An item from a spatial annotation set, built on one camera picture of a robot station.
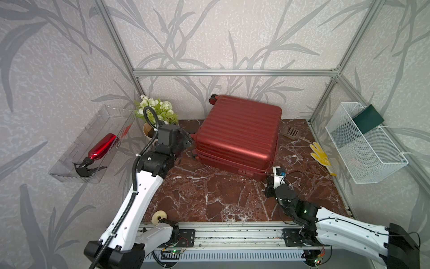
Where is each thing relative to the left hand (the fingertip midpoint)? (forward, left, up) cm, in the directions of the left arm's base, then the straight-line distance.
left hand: (188, 136), depth 72 cm
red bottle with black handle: (-9, +31, +3) cm, 33 cm away
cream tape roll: (-25, +16, -29) cm, 41 cm away
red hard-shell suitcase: (+7, -23, -7) cm, 25 cm away
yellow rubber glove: (+10, -76, -30) cm, 83 cm away
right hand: (-10, -36, -19) cm, 42 cm away
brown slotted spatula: (+27, -62, -28) cm, 74 cm away
